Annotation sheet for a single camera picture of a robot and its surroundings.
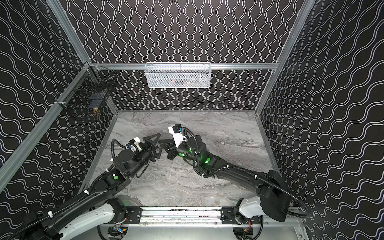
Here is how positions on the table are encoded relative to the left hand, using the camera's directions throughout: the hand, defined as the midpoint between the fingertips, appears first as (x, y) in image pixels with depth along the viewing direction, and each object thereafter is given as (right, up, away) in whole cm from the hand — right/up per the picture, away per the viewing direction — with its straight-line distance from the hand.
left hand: (165, 138), depth 66 cm
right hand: (-3, -2, +1) cm, 4 cm away
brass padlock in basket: (-41, +14, +16) cm, 47 cm away
